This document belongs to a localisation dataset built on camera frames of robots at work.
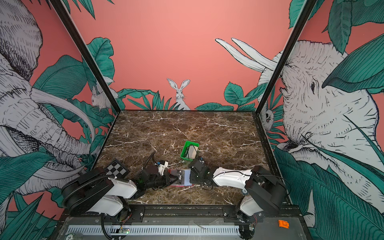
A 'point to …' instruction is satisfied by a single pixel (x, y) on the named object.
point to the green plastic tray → (184, 151)
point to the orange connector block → (283, 224)
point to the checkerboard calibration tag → (117, 169)
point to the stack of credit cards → (192, 152)
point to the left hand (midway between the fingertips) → (180, 178)
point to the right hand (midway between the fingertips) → (189, 177)
